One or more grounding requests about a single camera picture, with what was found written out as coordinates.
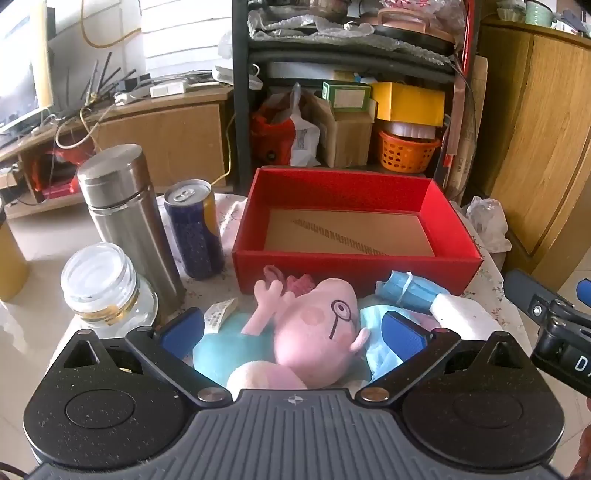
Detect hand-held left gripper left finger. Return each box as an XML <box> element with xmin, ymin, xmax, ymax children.
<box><xmin>54</xmin><ymin>308</ymin><xmax>233</xmax><ymax>408</ymax></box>

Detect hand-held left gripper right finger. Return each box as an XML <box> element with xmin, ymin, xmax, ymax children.
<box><xmin>355</xmin><ymin>310</ymin><xmax>533</xmax><ymax>408</ymax></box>

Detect purple face mask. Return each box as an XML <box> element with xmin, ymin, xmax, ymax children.
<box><xmin>411</xmin><ymin>310</ymin><xmax>439</xmax><ymax>334</ymax></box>

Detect light blue face mask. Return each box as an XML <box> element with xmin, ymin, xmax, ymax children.
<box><xmin>359</xmin><ymin>305</ymin><xmax>432</xmax><ymax>382</ymax></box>

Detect white sponge block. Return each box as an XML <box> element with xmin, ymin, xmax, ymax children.
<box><xmin>430</xmin><ymin>293</ymin><xmax>507</xmax><ymax>343</ymax></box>

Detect pink pig plush toy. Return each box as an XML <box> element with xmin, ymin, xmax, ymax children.
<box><xmin>193</xmin><ymin>265</ymin><xmax>372</xmax><ymax>400</ymax></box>

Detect red cardboard box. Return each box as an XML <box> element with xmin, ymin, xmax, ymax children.
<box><xmin>232</xmin><ymin>167</ymin><xmax>485</xmax><ymax>297</ymax></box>

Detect floral tablecloth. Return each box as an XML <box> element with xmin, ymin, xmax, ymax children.
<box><xmin>55</xmin><ymin>191</ymin><xmax>533</xmax><ymax>393</ymax></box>

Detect crumpled white plastic bag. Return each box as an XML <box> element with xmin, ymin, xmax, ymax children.
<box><xmin>464</xmin><ymin>196</ymin><xmax>513</xmax><ymax>253</ymax></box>

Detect glass jar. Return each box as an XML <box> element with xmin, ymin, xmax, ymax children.
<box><xmin>61</xmin><ymin>243</ymin><xmax>160</xmax><ymax>340</ymax></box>

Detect blue drink can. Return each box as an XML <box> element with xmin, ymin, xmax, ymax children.
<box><xmin>164</xmin><ymin>179</ymin><xmax>226</xmax><ymax>281</ymax></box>

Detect stainless steel thermos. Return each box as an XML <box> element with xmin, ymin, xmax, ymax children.
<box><xmin>77</xmin><ymin>144</ymin><xmax>187</xmax><ymax>325</ymax></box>

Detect wooden cabinet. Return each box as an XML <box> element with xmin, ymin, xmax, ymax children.
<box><xmin>471</xmin><ymin>14</ymin><xmax>591</xmax><ymax>296</ymax></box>

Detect flattened cardboard sheets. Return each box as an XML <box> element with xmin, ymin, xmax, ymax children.
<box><xmin>442</xmin><ymin>54</ymin><xmax>486</xmax><ymax>200</ymax></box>

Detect orange plastic basket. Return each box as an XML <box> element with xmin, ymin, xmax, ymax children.
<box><xmin>379</xmin><ymin>130</ymin><xmax>442</xmax><ymax>174</ymax></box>

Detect wooden media stand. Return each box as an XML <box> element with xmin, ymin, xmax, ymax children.
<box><xmin>0</xmin><ymin>85</ymin><xmax>234</xmax><ymax>217</ymax></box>

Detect white plastic tub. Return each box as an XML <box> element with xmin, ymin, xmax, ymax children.
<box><xmin>381</xmin><ymin>119</ymin><xmax>437</xmax><ymax>142</ymax></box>

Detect brown cardboard box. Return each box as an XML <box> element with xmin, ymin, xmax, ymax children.
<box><xmin>318</xmin><ymin>99</ymin><xmax>375</xmax><ymax>168</ymax></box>

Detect red and white plastic bag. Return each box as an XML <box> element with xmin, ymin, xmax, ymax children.
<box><xmin>250</xmin><ymin>83</ymin><xmax>322</xmax><ymax>168</ymax></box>

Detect yellow box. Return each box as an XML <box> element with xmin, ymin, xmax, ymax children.
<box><xmin>372</xmin><ymin>82</ymin><xmax>446</xmax><ymax>128</ymax></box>

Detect white power strip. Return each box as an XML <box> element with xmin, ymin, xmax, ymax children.
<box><xmin>115</xmin><ymin>85</ymin><xmax>153</xmax><ymax>105</ymax></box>

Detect white power adapter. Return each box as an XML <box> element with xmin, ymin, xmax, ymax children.
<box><xmin>150</xmin><ymin>80</ymin><xmax>187</xmax><ymax>99</ymax></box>

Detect green box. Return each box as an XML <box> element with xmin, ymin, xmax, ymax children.
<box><xmin>322</xmin><ymin>80</ymin><xmax>373</xmax><ymax>113</ymax></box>

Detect black shelf rack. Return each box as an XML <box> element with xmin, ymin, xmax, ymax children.
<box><xmin>231</xmin><ymin>0</ymin><xmax>481</xmax><ymax>195</ymax></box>

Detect red glossy board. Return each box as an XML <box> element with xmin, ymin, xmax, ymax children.
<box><xmin>456</xmin><ymin>0</ymin><xmax>477</xmax><ymax>89</ymax></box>

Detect black router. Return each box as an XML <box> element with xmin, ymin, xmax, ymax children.
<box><xmin>82</xmin><ymin>50</ymin><xmax>140</xmax><ymax>102</ymax></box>

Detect green mug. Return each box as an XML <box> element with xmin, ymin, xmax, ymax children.
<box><xmin>526</xmin><ymin>0</ymin><xmax>556</xmax><ymax>27</ymax></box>

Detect small fluted bowl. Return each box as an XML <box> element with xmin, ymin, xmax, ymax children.
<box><xmin>496</xmin><ymin>0</ymin><xmax>527</xmax><ymax>22</ymax></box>

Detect translucent plastic bag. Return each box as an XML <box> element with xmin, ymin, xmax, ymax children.
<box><xmin>213</xmin><ymin>30</ymin><xmax>265</xmax><ymax>89</ymax></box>

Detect pink lidded pan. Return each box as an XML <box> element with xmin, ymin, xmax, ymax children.
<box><xmin>365</xmin><ymin>7</ymin><xmax>458</xmax><ymax>43</ymax></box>

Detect white slatted panel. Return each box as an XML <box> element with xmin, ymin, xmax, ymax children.
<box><xmin>140</xmin><ymin>0</ymin><xmax>234</xmax><ymax>85</ymax></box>

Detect pink printed plastic bag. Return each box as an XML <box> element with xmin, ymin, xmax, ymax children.
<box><xmin>383</xmin><ymin>0</ymin><xmax>463</xmax><ymax>28</ymax></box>

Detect flat screen monitor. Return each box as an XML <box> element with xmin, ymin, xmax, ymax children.
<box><xmin>0</xmin><ymin>0</ymin><xmax>54</xmax><ymax>134</ymax></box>

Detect bubble wrap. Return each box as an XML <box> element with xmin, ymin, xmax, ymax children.
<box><xmin>247</xmin><ymin>9</ymin><xmax>376</xmax><ymax>41</ymax></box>

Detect steel pot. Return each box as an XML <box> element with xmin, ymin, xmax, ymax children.
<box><xmin>309</xmin><ymin>0</ymin><xmax>357</xmax><ymax>17</ymax></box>

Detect yellow cable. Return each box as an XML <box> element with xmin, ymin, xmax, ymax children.
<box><xmin>54</xmin><ymin>99</ymin><xmax>233</xmax><ymax>185</ymax></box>

